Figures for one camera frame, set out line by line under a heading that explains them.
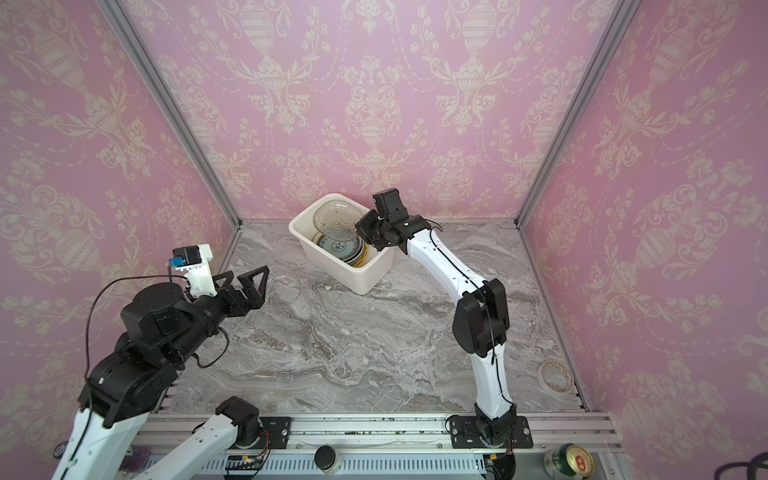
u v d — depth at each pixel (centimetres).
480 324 52
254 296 52
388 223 68
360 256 105
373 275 89
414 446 73
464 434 73
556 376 83
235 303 51
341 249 106
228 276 61
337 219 88
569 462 62
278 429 75
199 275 50
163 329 40
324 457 64
